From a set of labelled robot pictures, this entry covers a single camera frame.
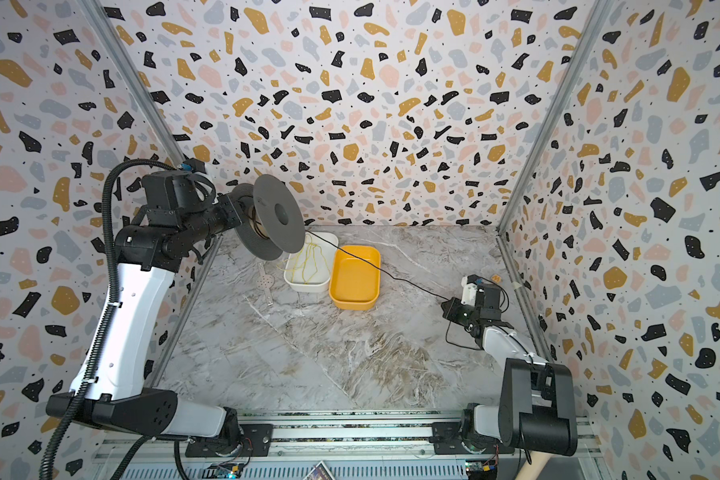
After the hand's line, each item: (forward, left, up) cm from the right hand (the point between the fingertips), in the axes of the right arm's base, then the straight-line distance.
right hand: (441, 297), depth 90 cm
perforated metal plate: (+11, +59, -9) cm, 61 cm away
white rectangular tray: (+8, +38, -4) cm, 39 cm away
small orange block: (+14, -23, -9) cm, 28 cm away
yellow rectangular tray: (+10, +28, -9) cm, 31 cm away
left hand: (+3, +49, +36) cm, 61 cm away
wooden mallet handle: (-42, -17, -6) cm, 46 cm away
